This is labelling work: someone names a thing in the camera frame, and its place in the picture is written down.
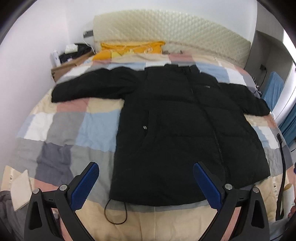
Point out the yellow pillow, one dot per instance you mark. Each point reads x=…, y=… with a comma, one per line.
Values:
x=112, y=50

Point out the blue covered chair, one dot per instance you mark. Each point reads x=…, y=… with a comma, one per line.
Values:
x=273, y=90

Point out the black belt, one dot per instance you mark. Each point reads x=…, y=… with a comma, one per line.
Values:
x=282, y=185

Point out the black clothing on nightstand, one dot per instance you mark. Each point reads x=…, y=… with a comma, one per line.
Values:
x=82, y=49

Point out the person right hand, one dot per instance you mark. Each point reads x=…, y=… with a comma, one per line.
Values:
x=292, y=211

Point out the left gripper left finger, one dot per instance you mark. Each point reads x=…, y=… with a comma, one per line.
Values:
x=40, y=222

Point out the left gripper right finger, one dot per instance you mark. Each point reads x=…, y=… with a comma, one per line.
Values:
x=252, y=221

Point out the grey fleece blanket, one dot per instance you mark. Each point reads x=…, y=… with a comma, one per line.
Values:
x=14, y=221

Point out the black puffer jacket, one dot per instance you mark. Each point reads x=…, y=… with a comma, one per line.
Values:
x=173, y=117

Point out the white tissue box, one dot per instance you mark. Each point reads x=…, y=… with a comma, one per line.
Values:
x=71, y=48

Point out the wall power socket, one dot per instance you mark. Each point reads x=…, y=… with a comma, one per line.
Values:
x=88, y=33

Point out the cream quilted headboard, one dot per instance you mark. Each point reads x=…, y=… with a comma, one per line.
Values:
x=179, y=31

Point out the blue curtain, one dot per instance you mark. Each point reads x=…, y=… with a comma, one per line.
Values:
x=288, y=126

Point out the grey wardrobe cabinet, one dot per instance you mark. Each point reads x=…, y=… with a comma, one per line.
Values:
x=272, y=51

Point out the wooden bedside table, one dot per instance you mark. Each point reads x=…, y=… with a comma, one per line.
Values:
x=59, y=71

